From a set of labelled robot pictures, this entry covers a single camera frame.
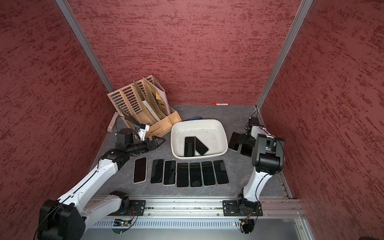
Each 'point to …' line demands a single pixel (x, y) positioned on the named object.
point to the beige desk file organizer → (143, 102)
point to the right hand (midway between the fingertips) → (247, 144)
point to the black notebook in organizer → (131, 118)
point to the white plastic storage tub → (198, 138)
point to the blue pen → (195, 118)
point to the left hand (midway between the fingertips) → (161, 144)
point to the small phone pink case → (221, 173)
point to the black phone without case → (200, 147)
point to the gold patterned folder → (158, 99)
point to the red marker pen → (216, 104)
